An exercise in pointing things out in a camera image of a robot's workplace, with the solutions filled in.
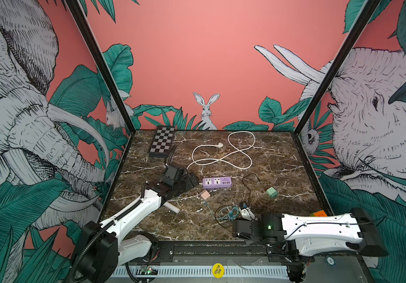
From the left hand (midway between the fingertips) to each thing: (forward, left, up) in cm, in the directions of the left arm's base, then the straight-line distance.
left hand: (195, 180), depth 84 cm
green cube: (-4, -40, -10) cm, 41 cm away
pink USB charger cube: (-3, -5, -11) cm, 12 cm away
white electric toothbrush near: (-9, +12, -10) cm, 18 cm away
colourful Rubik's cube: (-16, -58, -7) cm, 61 cm away
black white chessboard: (+33, +21, -8) cm, 40 cm away
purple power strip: (+3, -11, -9) cm, 14 cm away
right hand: (-23, -21, -5) cm, 32 cm away
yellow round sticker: (-35, -9, -11) cm, 38 cm away
